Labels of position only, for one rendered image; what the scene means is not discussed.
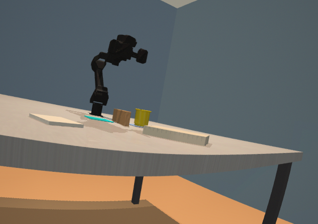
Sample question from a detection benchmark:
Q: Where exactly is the beige long rectangular block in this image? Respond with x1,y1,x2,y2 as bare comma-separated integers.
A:
142,126,209,146

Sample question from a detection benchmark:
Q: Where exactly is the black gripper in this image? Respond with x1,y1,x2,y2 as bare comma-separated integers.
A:
108,39,148,64

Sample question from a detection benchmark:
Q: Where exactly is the beige flat square pad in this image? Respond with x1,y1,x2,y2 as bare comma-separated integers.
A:
29,113,84,128

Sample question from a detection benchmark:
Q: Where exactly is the yellow cup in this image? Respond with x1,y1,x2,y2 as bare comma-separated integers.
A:
134,109,151,127

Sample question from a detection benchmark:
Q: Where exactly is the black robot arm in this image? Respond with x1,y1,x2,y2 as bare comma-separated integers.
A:
89,34,137,117

